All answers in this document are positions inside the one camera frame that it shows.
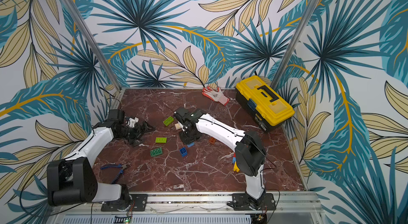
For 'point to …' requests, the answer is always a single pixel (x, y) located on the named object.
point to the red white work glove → (216, 95)
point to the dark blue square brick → (184, 152)
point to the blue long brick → (234, 160)
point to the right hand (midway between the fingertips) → (187, 140)
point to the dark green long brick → (156, 152)
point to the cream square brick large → (177, 126)
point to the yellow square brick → (236, 168)
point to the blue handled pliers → (120, 172)
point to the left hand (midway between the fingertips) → (150, 135)
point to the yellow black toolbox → (263, 103)
